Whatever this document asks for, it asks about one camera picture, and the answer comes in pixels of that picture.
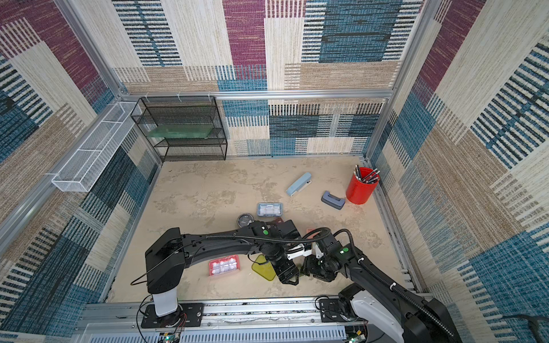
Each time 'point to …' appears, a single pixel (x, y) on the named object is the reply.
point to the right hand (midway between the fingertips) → (309, 276)
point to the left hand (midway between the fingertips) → (294, 276)
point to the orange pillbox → (309, 230)
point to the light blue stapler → (299, 184)
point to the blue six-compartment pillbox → (270, 209)
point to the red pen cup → (359, 191)
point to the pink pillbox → (224, 264)
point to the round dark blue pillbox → (244, 219)
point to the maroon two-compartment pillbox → (279, 220)
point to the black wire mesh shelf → (181, 111)
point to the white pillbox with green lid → (264, 268)
